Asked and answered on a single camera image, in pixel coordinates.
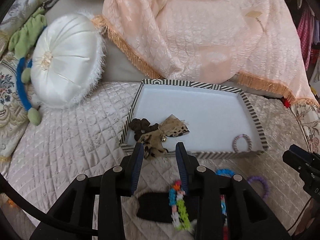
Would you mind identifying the white round satin cushion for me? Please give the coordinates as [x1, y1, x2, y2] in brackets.
[30, 12, 105, 109]

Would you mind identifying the leopard print bow scrunchie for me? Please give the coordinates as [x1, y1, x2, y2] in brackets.
[138, 115, 189, 159]

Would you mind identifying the peach fringed bedspread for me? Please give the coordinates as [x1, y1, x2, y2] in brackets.
[93, 0, 318, 105]

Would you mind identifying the striped white jewelry tray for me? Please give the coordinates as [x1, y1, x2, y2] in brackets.
[119, 79, 268, 159]

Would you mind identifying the dark brown scrunchie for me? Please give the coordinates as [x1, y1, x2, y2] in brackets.
[129, 118, 159, 141]

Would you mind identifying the green and blue plush toy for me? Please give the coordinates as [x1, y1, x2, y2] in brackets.
[8, 8, 47, 126]

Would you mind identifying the purple bead bracelet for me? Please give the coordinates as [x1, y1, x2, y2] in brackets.
[247, 175, 270, 201]

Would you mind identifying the multicolour bead bracelet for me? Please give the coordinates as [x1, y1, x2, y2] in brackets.
[168, 179, 192, 231]

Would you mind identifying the black scrunchie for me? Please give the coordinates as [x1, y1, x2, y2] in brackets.
[137, 192, 172, 224]

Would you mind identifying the blue bead bracelet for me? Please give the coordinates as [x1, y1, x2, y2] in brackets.
[215, 168, 235, 178]

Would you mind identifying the floral embroidered pillow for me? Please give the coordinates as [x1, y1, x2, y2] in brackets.
[1, 0, 45, 161]

